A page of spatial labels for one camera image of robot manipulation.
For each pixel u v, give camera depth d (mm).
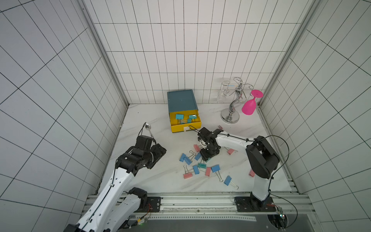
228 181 813
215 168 852
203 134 754
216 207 726
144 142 562
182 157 896
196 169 854
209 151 780
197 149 917
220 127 1053
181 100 923
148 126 1035
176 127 881
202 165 874
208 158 801
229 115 1101
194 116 915
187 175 830
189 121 883
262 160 488
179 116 899
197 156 893
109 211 417
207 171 851
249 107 950
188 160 875
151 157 633
